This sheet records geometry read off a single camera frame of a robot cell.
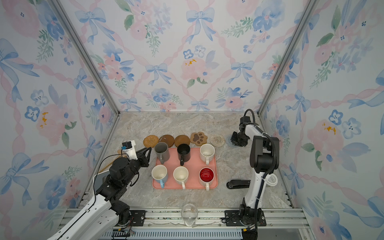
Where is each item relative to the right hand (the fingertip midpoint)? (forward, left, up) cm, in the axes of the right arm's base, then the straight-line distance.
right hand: (234, 141), depth 102 cm
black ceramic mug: (-10, +34, +4) cm, 35 cm away
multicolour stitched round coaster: (+1, +11, 0) cm, 11 cm away
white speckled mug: (-9, +19, 0) cm, 21 cm away
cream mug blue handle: (-24, +46, +1) cm, 52 cm away
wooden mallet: (-27, +58, +29) cm, 70 cm away
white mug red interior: (-24, +20, +1) cm, 31 cm away
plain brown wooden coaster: (+2, +36, 0) cm, 36 cm away
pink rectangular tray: (-18, +27, 0) cm, 33 cm away
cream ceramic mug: (-24, +35, +1) cm, 42 cm away
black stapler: (-29, +2, +2) cm, 29 cm away
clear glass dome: (-43, +29, -2) cm, 52 cm away
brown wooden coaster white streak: (+1, +45, 0) cm, 45 cm away
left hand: (-18, +49, +21) cm, 56 cm away
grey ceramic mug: (-12, +46, +7) cm, 48 cm away
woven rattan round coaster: (0, +57, 0) cm, 57 cm away
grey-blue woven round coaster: (0, +3, -1) cm, 3 cm away
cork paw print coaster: (+2, +24, 0) cm, 24 cm away
